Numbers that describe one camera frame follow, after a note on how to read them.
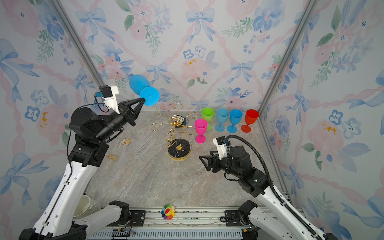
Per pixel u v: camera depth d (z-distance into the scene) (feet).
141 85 2.06
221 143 1.96
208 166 2.02
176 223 2.40
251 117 3.18
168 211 2.47
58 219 1.20
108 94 1.50
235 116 3.26
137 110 1.79
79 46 2.68
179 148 3.20
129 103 1.67
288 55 2.81
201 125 3.11
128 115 1.58
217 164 1.98
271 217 1.87
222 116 3.22
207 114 3.26
